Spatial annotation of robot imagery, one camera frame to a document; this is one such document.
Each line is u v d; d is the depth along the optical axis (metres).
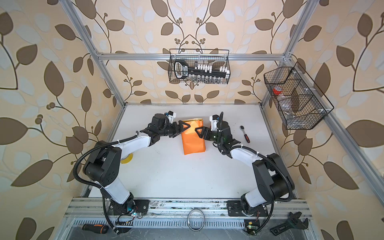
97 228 0.67
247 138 0.99
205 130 0.77
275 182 0.44
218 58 0.91
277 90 0.81
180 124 0.80
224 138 0.69
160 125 0.74
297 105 0.78
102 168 0.47
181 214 0.74
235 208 0.73
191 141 0.87
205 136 0.77
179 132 0.79
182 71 0.85
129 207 0.67
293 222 0.70
